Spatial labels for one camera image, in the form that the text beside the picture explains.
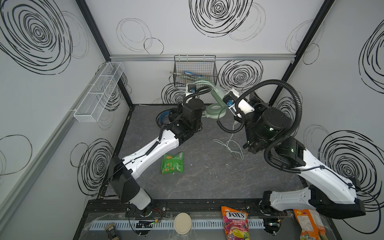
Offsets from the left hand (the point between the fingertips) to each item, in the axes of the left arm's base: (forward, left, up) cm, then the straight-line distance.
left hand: (186, 95), depth 70 cm
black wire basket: (+33, 0, -7) cm, 34 cm away
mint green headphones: (-3, -14, -7) cm, 16 cm away
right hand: (-14, -25, +13) cm, 31 cm away
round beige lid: (-47, -1, -32) cm, 57 cm away
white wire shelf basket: (-5, +47, -5) cm, 48 cm away
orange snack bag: (-46, -59, -35) cm, 82 cm away
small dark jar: (-52, +31, -35) cm, 70 cm away
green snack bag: (-20, +9, -35) cm, 41 cm away
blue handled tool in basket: (+27, -1, -6) cm, 27 cm away
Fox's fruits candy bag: (-47, -25, -35) cm, 63 cm away
